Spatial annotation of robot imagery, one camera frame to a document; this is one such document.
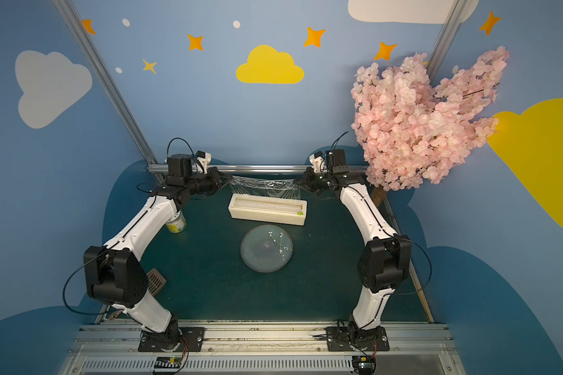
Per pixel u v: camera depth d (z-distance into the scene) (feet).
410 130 2.17
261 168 4.46
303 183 2.45
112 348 2.44
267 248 3.22
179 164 2.10
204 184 2.39
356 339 2.18
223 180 2.56
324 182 2.39
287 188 2.79
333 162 2.21
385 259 1.60
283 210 3.23
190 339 2.49
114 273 1.46
